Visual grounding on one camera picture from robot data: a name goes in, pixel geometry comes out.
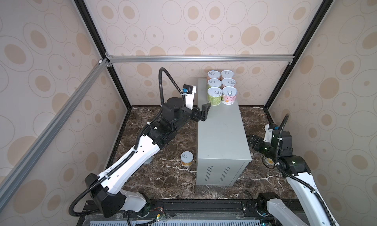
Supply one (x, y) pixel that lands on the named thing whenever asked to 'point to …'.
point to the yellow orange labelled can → (186, 158)
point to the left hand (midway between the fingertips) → (205, 99)
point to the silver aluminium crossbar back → (200, 58)
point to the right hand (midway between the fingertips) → (252, 138)
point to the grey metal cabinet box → (223, 150)
